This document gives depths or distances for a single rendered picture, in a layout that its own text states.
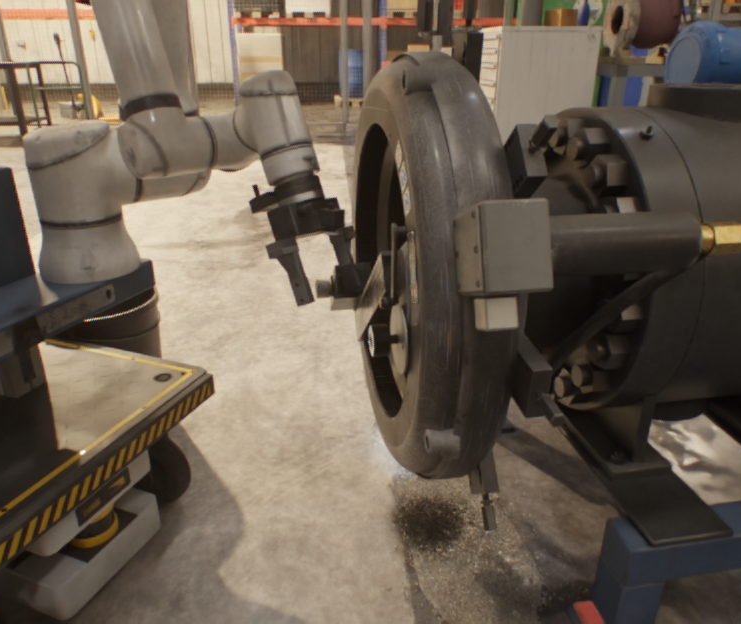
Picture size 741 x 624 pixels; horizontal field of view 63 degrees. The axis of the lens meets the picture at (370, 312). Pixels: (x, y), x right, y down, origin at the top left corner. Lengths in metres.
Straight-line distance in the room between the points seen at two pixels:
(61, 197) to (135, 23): 0.37
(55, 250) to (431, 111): 0.76
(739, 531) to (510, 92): 4.03
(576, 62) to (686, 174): 3.98
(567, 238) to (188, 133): 0.59
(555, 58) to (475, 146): 4.15
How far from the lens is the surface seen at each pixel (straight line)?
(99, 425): 1.29
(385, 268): 0.98
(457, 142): 0.83
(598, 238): 0.75
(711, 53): 1.52
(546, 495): 1.58
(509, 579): 1.35
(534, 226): 0.70
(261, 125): 0.97
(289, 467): 1.62
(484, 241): 0.68
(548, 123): 0.77
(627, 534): 1.15
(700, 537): 1.18
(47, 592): 1.29
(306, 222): 0.93
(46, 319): 1.19
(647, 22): 5.31
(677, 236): 0.81
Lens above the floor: 0.98
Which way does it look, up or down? 23 degrees down
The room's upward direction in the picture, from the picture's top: straight up
